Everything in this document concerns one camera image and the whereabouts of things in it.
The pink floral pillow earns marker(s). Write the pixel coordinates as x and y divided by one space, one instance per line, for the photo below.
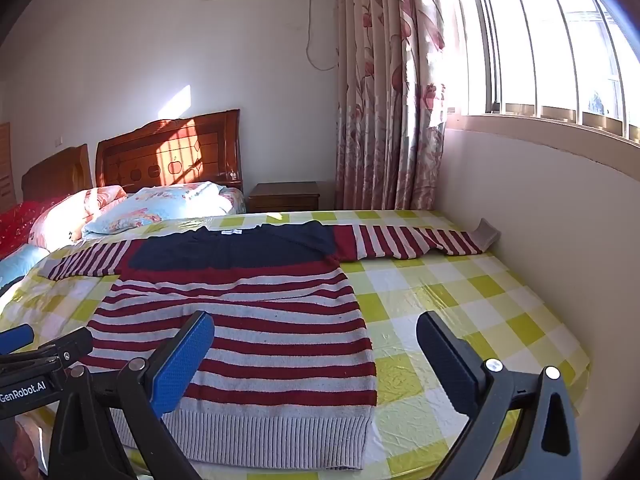
65 215

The pink floral curtain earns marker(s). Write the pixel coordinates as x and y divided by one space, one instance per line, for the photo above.
385 85

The large wooden headboard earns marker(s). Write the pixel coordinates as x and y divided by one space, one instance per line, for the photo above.
170 150

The red blanket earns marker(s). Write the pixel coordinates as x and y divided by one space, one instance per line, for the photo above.
15 230

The light blue quilt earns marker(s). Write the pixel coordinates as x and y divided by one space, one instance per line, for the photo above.
17 265

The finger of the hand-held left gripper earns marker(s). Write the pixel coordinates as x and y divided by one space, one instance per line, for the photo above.
15 339
70 346

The yellow white checked bed cover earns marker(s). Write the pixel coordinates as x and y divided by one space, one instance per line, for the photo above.
450 285

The wooden nightstand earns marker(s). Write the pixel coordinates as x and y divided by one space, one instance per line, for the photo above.
282 197

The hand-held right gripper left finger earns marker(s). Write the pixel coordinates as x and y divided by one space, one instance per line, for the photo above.
182 365

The light wooden wardrobe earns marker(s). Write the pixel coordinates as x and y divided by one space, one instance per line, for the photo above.
5 170

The red grey striped sweater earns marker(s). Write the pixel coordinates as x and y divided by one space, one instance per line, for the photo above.
250 310

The white wall socket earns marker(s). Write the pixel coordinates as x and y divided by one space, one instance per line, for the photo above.
59 141

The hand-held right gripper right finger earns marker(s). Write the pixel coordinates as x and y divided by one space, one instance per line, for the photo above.
450 365

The small wooden headboard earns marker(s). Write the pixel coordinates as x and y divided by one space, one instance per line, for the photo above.
55 175

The light blue floral pillow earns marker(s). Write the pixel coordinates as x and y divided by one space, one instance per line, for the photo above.
150 210

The barred window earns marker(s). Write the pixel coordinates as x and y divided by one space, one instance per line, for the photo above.
550 35

